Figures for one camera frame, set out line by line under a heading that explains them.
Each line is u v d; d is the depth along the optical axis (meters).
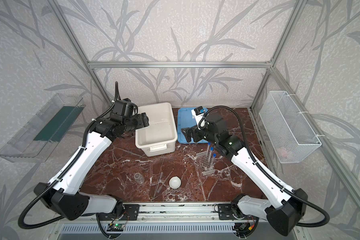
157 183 0.83
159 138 1.00
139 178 0.79
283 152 0.72
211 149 0.79
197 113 0.60
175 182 0.83
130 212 0.73
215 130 0.50
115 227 0.71
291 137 0.61
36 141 0.64
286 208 0.37
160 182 0.84
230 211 0.72
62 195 0.37
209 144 0.83
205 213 0.76
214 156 0.79
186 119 1.12
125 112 0.55
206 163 0.90
